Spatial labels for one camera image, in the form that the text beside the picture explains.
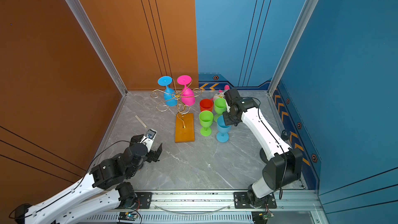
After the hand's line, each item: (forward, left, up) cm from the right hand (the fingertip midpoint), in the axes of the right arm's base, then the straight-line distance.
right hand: (229, 119), depth 82 cm
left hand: (-12, +38, +2) cm, 40 cm away
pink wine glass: (+9, +22, +7) cm, 25 cm away
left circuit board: (-40, +49, -19) cm, 66 cm away
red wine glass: (+12, +12, -2) cm, 17 cm away
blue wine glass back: (+11, +32, +8) cm, 35 cm away
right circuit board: (-41, -13, -20) cm, 47 cm away
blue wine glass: (-2, +2, -14) cm, 15 cm away
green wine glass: (+11, +4, -3) cm, 12 cm away
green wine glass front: (+5, +12, -5) cm, 14 cm away
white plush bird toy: (+29, +2, -10) cm, 31 cm away
